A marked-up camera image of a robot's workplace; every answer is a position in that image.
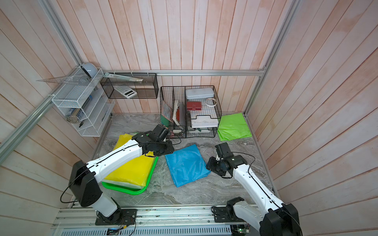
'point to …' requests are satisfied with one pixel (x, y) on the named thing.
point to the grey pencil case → (197, 93)
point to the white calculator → (126, 91)
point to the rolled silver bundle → (74, 115)
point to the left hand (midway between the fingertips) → (170, 152)
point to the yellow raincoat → (137, 171)
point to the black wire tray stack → (203, 111)
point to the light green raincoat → (233, 127)
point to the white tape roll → (210, 99)
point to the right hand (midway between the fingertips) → (208, 165)
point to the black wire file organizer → (177, 110)
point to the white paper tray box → (204, 121)
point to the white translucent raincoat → (124, 184)
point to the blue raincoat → (186, 164)
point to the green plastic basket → (131, 190)
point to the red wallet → (194, 105)
